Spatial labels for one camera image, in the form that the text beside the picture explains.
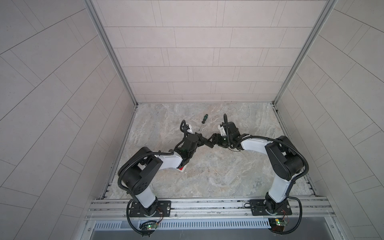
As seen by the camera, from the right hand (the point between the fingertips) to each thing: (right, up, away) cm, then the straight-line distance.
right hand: (210, 141), depth 93 cm
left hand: (-3, +6, -4) cm, 8 cm away
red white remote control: (-17, -13, -10) cm, 24 cm away
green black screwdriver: (-3, +14, +13) cm, 19 cm away
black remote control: (-13, -3, -25) cm, 28 cm away
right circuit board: (+31, -33, -24) cm, 51 cm away
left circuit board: (-28, -32, -28) cm, 51 cm away
